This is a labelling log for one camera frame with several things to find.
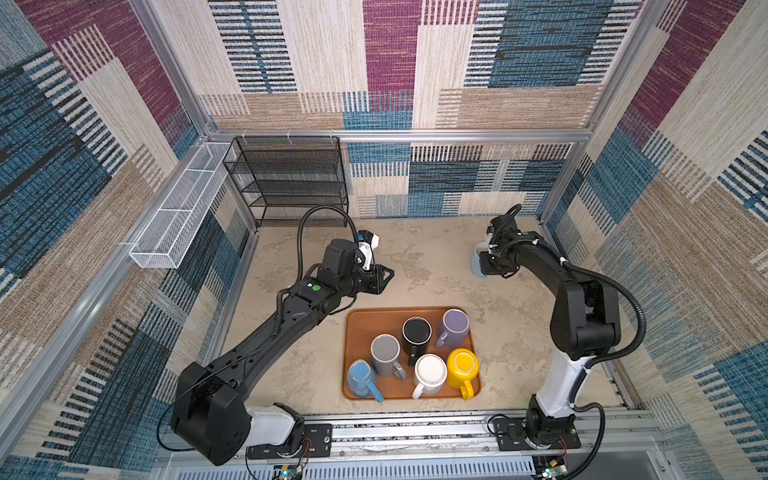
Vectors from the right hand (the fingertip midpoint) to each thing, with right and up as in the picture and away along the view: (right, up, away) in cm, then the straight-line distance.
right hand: (491, 270), depth 95 cm
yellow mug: (-14, -23, -21) cm, 34 cm away
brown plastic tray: (-19, -22, -9) cm, 30 cm away
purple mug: (-14, -15, -13) cm, 24 cm away
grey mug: (-33, -19, -18) cm, 42 cm away
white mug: (-22, -25, -19) cm, 38 cm away
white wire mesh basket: (-84, +8, -25) cm, 89 cm away
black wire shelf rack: (-68, +31, +15) cm, 76 cm away
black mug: (-25, -16, -16) cm, 34 cm away
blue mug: (-39, -25, -22) cm, 51 cm away
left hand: (-31, +2, -18) cm, 36 cm away
